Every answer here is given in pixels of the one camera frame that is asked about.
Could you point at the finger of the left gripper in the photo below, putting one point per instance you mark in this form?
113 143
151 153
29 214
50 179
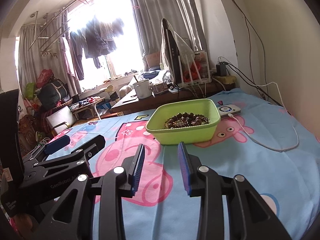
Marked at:
45 150
74 164

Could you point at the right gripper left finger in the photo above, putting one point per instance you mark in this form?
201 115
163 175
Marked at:
72 215

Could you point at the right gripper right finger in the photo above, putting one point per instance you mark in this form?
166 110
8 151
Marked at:
249 216

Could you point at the black duffel bag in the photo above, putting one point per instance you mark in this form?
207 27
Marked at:
51 93

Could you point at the small low table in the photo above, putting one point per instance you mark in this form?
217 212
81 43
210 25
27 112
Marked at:
91 105

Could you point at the cartoon pig bedsheet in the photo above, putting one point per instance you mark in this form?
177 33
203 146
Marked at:
273 151

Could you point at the dark wooden desk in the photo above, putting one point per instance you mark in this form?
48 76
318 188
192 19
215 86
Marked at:
131 104

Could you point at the white enamel mug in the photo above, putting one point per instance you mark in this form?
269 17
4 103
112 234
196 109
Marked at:
143 89

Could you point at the white remote device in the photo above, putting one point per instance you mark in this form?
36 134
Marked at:
225 110

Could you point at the green plastic basin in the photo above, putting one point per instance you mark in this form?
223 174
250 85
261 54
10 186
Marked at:
188 135

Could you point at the hanging dark clothes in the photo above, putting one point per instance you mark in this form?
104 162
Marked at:
94 40

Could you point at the covered black monitor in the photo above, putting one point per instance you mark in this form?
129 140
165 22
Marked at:
177 57

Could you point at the black power adapter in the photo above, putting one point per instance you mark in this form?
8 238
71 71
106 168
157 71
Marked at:
221 70

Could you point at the white wifi router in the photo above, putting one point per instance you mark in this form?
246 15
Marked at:
194 72

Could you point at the grey curtain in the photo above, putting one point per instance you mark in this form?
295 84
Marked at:
181 14

